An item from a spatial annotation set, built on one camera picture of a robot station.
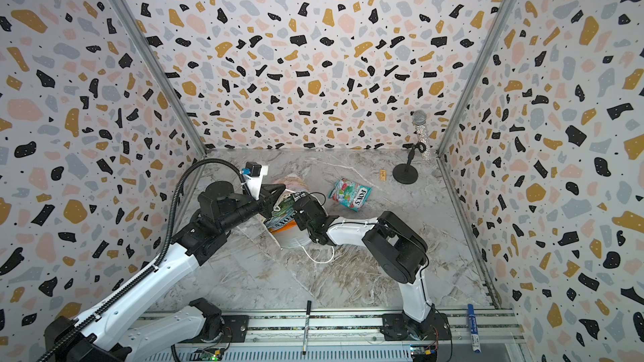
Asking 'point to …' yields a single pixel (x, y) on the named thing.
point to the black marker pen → (306, 327)
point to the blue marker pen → (474, 332)
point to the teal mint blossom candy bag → (350, 193)
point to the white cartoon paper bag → (297, 237)
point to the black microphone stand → (406, 173)
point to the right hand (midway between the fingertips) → (299, 202)
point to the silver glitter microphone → (419, 119)
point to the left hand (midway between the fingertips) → (283, 182)
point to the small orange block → (383, 174)
